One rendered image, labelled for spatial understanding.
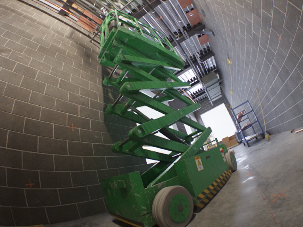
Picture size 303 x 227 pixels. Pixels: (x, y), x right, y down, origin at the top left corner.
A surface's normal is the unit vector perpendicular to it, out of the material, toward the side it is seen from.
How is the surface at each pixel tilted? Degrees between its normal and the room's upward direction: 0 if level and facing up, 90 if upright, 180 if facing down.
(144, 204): 90
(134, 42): 180
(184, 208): 90
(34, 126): 90
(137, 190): 90
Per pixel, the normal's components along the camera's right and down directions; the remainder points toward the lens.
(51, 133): 0.79, -0.44
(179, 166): -0.75, -0.08
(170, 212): 0.60, -0.49
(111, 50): 0.27, 0.87
